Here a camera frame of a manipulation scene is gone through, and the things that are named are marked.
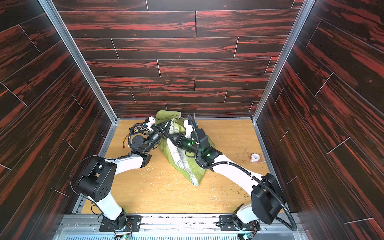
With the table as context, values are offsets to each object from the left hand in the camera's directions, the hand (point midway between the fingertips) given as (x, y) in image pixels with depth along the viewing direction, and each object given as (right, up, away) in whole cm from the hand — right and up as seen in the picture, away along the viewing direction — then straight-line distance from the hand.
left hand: (172, 122), depth 74 cm
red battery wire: (-39, -13, +31) cm, 52 cm away
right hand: (-1, -6, -1) cm, 6 cm away
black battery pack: (-31, -2, +41) cm, 51 cm away
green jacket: (+6, -24, +22) cm, 33 cm away
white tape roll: (+51, -22, +22) cm, 60 cm away
